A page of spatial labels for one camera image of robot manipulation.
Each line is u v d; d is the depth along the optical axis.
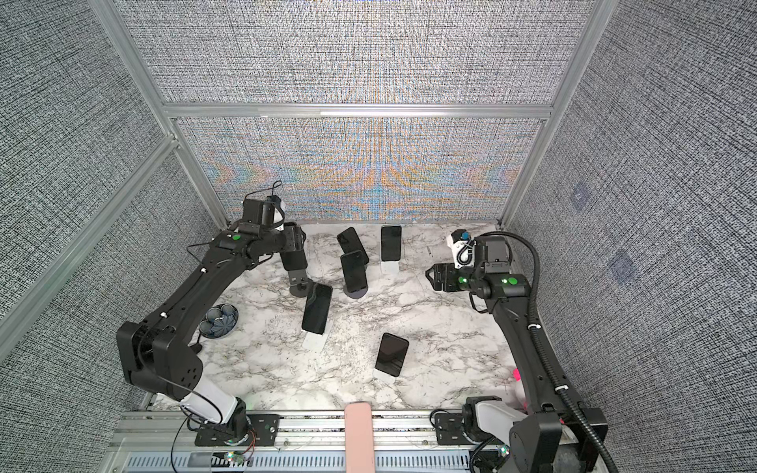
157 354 0.43
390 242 1.01
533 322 0.46
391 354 0.88
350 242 1.01
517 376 0.80
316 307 0.85
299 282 0.97
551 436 0.38
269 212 0.64
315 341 0.88
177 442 0.72
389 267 1.03
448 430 0.73
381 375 0.81
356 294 0.96
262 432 0.74
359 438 0.72
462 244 0.67
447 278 0.66
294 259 0.84
